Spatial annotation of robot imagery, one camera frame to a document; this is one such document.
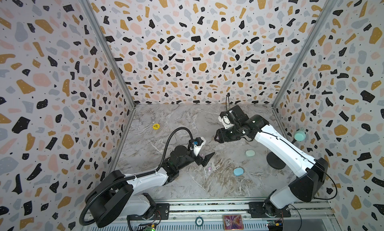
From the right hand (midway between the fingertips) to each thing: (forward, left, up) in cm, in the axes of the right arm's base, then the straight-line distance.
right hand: (218, 136), depth 75 cm
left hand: (-3, +4, -4) cm, 6 cm away
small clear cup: (+27, +44, -21) cm, 56 cm away
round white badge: (-34, +9, -23) cm, 42 cm away
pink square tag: (-34, -7, -21) cm, 41 cm away
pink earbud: (-8, +4, -23) cm, 25 cm away
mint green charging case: (+2, -22, -23) cm, 32 cm away
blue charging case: (-10, -13, -22) cm, 28 cm away
